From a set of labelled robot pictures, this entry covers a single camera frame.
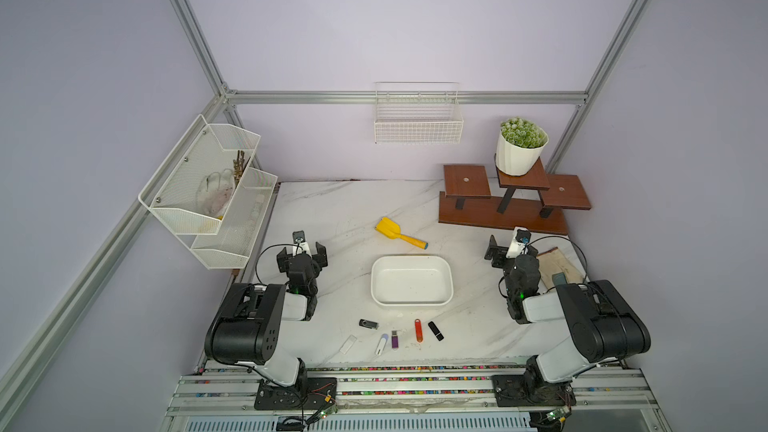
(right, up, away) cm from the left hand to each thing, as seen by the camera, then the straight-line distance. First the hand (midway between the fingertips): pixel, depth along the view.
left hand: (301, 248), depth 94 cm
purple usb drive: (+30, -24, -12) cm, 40 cm away
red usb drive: (+37, -22, -10) cm, 44 cm away
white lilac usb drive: (+26, -25, -12) cm, 38 cm away
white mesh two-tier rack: (-23, +2, -5) cm, 24 cm away
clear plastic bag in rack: (-18, +17, -16) cm, 30 cm away
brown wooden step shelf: (+82, +16, +17) cm, 85 cm away
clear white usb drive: (+16, -25, -13) cm, 33 cm away
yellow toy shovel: (+29, +5, +13) cm, 32 cm away
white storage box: (+35, -10, 0) cm, 37 cm away
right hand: (+65, +2, -1) cm, 65 cm away
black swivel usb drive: (+22, -21, -9) cm, 32 cm away
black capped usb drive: (+42, -22, -10) cm, 48 cm away
